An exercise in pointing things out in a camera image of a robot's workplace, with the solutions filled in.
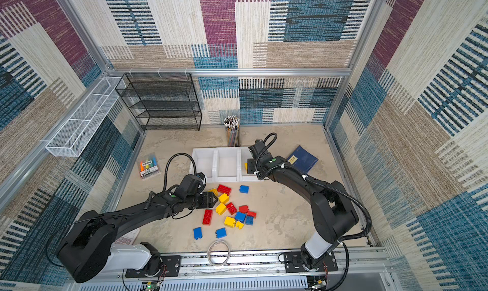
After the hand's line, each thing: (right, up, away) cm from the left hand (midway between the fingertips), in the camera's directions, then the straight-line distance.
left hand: (213, 197), depth 87 cm
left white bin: (-7, +15, +15) cm, 23 cm away
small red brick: (+17, -8, 0) cm, 19 cm away
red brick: (+8, -5, +1) cm, 10 cm away
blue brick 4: (+4, -14, -4) cm, 15 cm away
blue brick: (+12, -9, 0) cm, 15 cm away
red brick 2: (+13, -6, +1) cm, 15 cm away
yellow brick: (0, +1, +5) cm, 5 cm away
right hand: (+19, +13, +3) cm, 23 cm away
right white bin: (+14, +19, +15) cm, 28 cm away
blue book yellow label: (+45, +15, +16) cm, 50 cm away
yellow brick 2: (+15, +14, -1) cm, 21 cm away
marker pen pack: (-37, +12, +15) cm, 42 cm away
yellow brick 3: (+4, -1, +2) cm, 5 cm away
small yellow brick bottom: (+12, -11, -4) cm, 17 cm away
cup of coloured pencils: (+8, +34, +10) cm, 36 cm away
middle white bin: (+4, +13, +16) cm, 21 cm away
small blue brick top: (+14, +2, +7) cm, 16 cm away
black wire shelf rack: (-33, +48, +22) cm, 62 cm away
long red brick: (-2, -8, -2) cm, 9 cm away
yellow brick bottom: (+7, -10, -4) cm, 13 cm away
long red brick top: (+4, +2, +5) cm, 7 cm away
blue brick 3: (-6, -14, -5) cm, 16 cm away
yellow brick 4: (+3, -5, -1) cm, 6 cm away
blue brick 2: (+16, -9, -3) cm, 19 cm away
